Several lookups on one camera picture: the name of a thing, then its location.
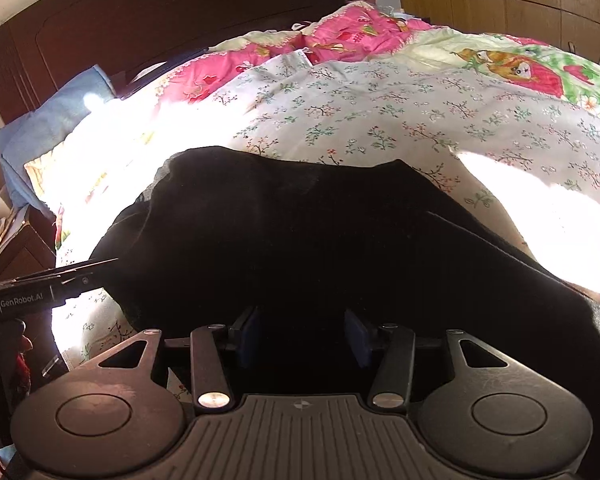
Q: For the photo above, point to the brown wooden nightstand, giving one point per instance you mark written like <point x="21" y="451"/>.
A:
<point x="25" y="260"/>

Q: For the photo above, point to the white floral bedsheet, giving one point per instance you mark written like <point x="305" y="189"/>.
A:
<point x="355" y="105"/>

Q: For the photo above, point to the dark wooden headboard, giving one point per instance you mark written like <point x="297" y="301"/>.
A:
<point x="155" y="15"/>

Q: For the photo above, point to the light blue pillow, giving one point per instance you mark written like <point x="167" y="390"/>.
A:
<point x="45" y="125"/>

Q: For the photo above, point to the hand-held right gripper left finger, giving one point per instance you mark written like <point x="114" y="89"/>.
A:
<point x="248" y="337"/>

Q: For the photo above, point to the black pants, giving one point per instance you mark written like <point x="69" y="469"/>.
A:
<point x="305" y="240"/>

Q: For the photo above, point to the pink cartoon print quilt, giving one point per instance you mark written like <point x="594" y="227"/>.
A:
<point x="360" y="35"/>

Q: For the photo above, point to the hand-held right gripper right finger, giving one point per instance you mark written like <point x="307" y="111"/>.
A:
<point x="356" y="335"/>

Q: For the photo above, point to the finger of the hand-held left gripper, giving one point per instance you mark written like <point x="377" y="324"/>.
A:
<point x="82" y="275"/>

